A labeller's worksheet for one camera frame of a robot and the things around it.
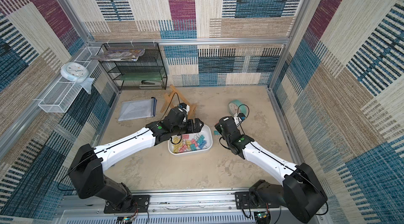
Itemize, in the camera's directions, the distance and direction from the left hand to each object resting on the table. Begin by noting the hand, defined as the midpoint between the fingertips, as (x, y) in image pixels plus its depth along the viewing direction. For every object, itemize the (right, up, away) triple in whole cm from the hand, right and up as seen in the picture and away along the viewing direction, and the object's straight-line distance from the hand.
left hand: (197, 123), depth 82 cm
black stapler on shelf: (-34, +24, +30) cm, 52 cm away
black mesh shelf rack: (-33, +38, +27) cm, 57 cm away
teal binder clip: (+9, -4, -6) cm, 11 cm away
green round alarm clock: (+23, +8, +15) cm, 29 cm away
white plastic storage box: (-4, -13, +10) cm, 17 cm away
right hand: (+11, +1, +3) cm, 11 cm away
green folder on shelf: (-40, +29, +30) cm, 57 cm away
